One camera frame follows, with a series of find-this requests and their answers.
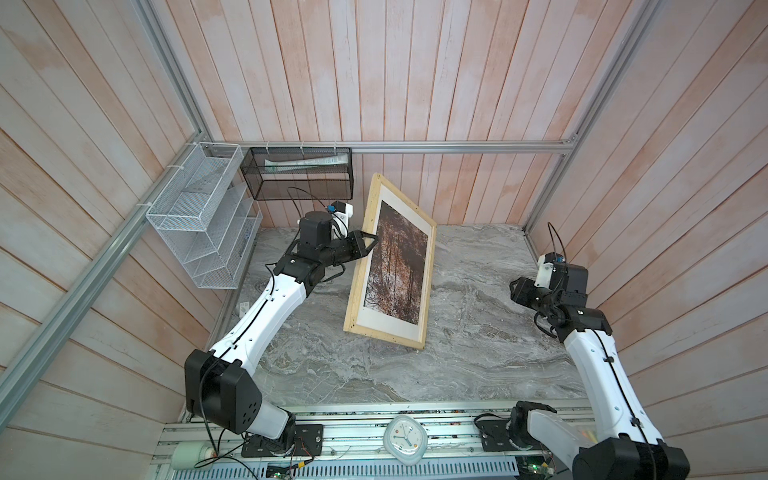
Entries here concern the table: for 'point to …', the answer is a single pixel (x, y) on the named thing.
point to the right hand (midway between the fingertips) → (519, 284)
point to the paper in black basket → (284, 165)
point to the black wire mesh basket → (299, 173)
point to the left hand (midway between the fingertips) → (378, 244)
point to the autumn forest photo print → (398, 269)
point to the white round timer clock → (405, 439)
